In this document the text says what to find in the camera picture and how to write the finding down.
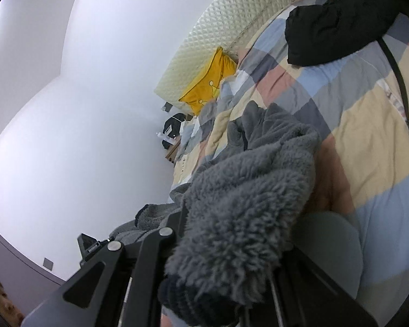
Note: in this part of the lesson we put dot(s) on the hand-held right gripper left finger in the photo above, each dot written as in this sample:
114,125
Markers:
150,262

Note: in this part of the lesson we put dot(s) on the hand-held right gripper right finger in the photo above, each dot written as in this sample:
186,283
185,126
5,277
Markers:
320,289

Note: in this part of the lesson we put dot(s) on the grey fleece jacket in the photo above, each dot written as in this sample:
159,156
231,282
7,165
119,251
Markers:
231,218

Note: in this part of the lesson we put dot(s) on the grey door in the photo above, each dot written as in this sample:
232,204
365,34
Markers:
17,259

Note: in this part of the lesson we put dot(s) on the person's head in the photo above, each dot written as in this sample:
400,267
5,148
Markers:
1,299

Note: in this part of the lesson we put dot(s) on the wooden nightstand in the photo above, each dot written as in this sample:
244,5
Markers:
173,153

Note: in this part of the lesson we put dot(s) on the white bottle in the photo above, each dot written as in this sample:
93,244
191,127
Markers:
163,137

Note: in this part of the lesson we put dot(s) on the black bag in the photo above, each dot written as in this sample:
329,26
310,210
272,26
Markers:
175,121

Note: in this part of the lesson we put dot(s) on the checkered patchwork quilt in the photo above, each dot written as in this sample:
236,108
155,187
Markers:
371,122

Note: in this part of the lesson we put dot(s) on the yellow crown print pillow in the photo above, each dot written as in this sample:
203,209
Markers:
204,88

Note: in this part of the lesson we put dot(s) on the cream quilted headboard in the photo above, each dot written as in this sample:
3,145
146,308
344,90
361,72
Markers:
231,24

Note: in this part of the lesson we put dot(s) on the black garment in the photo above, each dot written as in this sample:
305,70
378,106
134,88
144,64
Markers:
334,27

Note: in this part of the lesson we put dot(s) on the wall switch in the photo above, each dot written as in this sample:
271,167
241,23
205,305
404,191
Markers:
48,264

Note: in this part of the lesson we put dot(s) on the wall socket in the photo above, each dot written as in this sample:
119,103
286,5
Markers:
165,106

